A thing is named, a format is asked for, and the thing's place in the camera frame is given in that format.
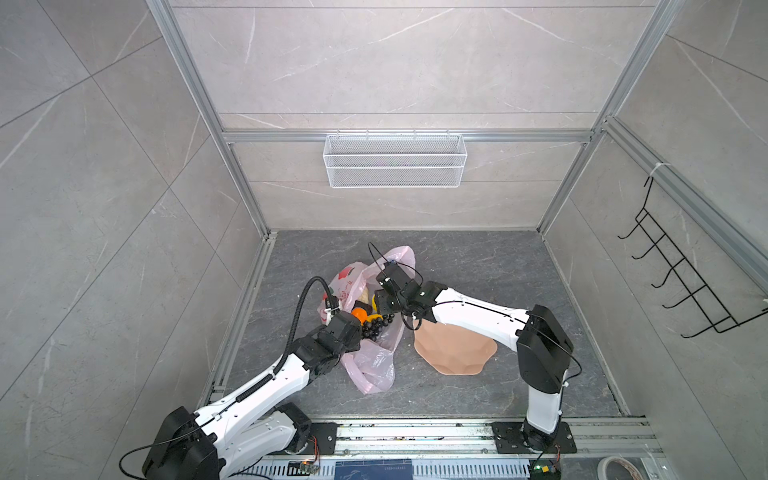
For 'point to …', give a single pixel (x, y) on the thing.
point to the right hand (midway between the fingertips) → (381, 297)
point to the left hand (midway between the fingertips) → (350, 324)
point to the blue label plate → (396, 469)
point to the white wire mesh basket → (395, 161)
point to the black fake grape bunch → (373, 328)
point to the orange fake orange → (360, 313)
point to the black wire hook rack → (693, 282)
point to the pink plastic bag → (371, 366)
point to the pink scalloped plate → (451, 350)
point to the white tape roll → (601, 470)
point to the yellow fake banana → (373, 316)
